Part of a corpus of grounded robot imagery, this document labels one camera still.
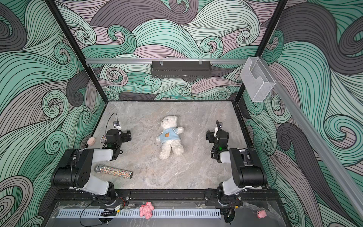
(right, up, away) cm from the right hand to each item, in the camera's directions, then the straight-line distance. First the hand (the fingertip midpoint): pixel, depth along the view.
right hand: (217, 130), depth 94 cm
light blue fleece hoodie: (-32, -2, -4) cm, 33 cm away
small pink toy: (+14, -37, -27) cm, 48 cm away
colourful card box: (-78, -6, +1) cm, 79 cm away
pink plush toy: (-42, -35, -27) cm, 61 cm away
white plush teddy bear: (-34, +5, +1) cm, 34 cm away
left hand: (-65, +1, 0) cm, 65 cm away
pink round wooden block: (-85, -7, -1) cm, 86 cm away
